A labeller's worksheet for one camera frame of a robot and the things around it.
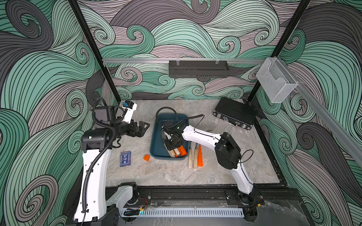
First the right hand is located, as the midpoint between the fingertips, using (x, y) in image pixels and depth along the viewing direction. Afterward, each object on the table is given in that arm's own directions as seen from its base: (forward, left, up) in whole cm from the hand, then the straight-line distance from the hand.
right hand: (167, 149), depth 87 cm
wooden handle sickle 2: (-3, -3, +1) cm, 5 cm away
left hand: (+1, +11, +29) cm, 32 cm away
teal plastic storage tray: (+1, +7, -3) cm, 7 cm away
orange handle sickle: (-6, -21, -3) cm, 22 cm away
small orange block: (-5, +13, -2) cm, 14 cm away
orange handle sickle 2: (-1, -9, +1) cm, 10 cm away
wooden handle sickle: (-7, -14, -2) cm, 16 cm away
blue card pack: (-5, +26, -2) cm, 27 cm away
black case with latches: (+33, -54, -5) cm, 63 cm away
